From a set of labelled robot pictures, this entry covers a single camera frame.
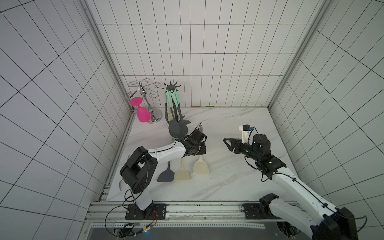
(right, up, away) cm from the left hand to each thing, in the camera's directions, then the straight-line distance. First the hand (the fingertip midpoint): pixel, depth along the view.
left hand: (201, 152), depth 89 cm
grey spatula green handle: (-20, -12, -5) cm, 24 cm away
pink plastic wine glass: (-37, +23, +4) cm, 44 cm away
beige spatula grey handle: (-1, -8, -6) cm, 9 cm away
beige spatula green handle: (-11, -12, -4) cm, 17 cm away
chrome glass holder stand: (-35, +40, +4) cm, 53 cm away
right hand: (+13, +11, -11) cm, 20 cm away
